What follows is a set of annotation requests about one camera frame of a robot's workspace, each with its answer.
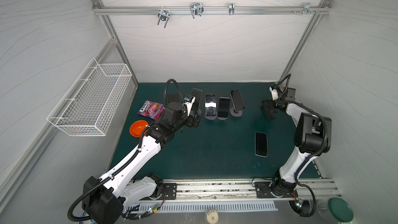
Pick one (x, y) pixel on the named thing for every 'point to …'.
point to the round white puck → (211, 216)
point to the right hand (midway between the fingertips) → (274, 96)
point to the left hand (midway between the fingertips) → (195, 107)
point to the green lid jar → (335, 209)
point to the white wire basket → (89, 106)
